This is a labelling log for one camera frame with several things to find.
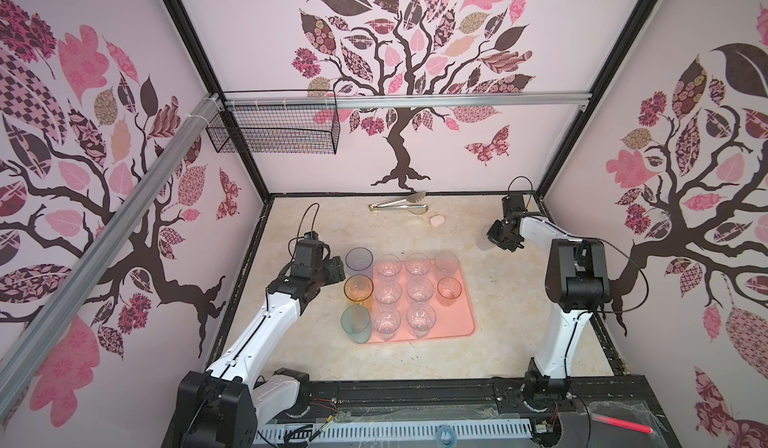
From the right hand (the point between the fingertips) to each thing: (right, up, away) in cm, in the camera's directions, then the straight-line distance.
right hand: (495, 235), depth 103 cm
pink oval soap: (-19, +5, +8) cm, 22 cm away
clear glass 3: (-28, -16, -13) cm, 35 cm away
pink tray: (-17, -25, -15) cm, 34 cm away
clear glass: (-38, -10, -8) cm, 40 cm away
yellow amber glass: (-47, -15, -15) cm, 52 cm away
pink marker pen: (+19, -44, -33) cm, 58 cm away
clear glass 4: (-28, -24, -17) cm, 41 cm away
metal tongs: (-34, +11, +16) cm, 39 cm away
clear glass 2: (-38, -25, -17) cm, 49 cm away
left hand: (-54, -9, -18) cm, 58 cm away
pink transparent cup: (-19, -17, -11) cm, 28 cm away
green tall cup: (-47, -24, -17) cm, 56 cm away
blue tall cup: (-47, -7, -15) cm, 50 cm away
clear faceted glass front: (-38, -17, -15) cm, 44 cm away
